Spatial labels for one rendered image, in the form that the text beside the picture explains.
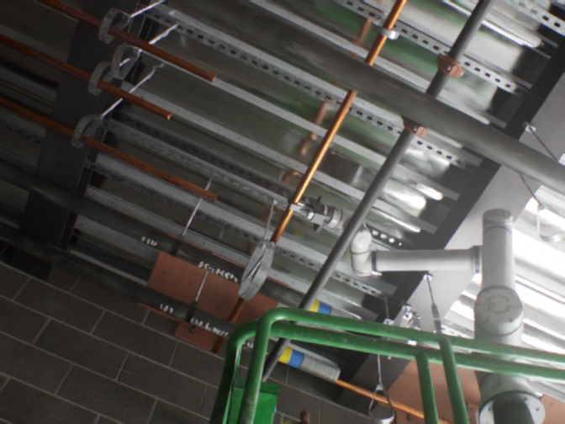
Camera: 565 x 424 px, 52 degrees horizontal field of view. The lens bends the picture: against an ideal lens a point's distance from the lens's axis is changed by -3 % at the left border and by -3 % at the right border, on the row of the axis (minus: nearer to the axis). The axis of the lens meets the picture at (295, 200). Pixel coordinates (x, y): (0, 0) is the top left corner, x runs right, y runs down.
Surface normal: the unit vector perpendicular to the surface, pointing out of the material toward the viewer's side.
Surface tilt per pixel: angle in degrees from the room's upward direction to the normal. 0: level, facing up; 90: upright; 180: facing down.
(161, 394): 90
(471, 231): 180
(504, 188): 180
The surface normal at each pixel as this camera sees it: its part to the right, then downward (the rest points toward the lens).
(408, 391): -0.07, 0.44
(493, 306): -0.22, -0.84
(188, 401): 0.43, -0.79
